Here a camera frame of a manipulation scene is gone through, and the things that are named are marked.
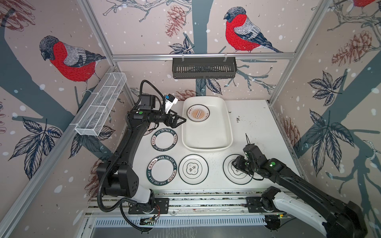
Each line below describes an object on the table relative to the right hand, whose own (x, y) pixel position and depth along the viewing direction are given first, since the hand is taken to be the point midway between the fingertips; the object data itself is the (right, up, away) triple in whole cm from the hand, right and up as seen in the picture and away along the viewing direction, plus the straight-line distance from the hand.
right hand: (231, 165), depth 80 cm
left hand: (-29, +27, -5) cm, 40 cm away
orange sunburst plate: (-18, +30, +33) cm, 48 cm away
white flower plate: (-21, -4, +5) cm, 22 cm away
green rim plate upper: (-42, +11, +18) cm, 47 cm away
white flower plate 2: (+2, -6, +3) cm, 7 cm away
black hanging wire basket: (-13, +62, +24) cm, 68 cm away
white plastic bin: (-12, +21, +27) cm, 36 cm away
